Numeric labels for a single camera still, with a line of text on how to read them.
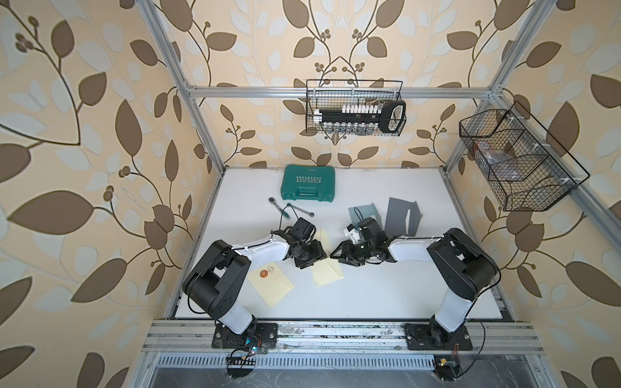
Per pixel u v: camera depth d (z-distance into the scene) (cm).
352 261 82
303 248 77
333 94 91
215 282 45
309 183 109
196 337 76
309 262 81
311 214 104
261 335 74
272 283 88
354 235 88
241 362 73
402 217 102
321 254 80
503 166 70
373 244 75
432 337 68
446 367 73
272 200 108
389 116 84
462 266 48
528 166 73
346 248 81
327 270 89
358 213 105
